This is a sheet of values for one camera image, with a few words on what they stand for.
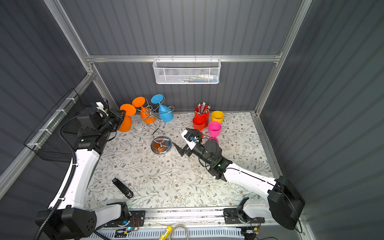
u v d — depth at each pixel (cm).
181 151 63
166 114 87
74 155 46
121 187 84
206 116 102
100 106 64
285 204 41
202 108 105
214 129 91
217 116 103
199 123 96
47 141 63
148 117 80
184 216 76
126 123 80
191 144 62
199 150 63
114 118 63
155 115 79
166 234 68
